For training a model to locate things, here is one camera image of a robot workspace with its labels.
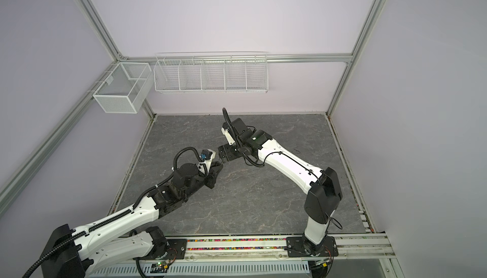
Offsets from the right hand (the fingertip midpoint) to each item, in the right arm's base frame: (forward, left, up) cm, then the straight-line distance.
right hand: (228, 152), depth 80 cm
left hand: (-6, +3, -2) cm, 7 cm away
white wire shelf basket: (+47, -5, +8) cm, 48 cm away
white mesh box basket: (+40, +59, +4) cm, 72 cm away
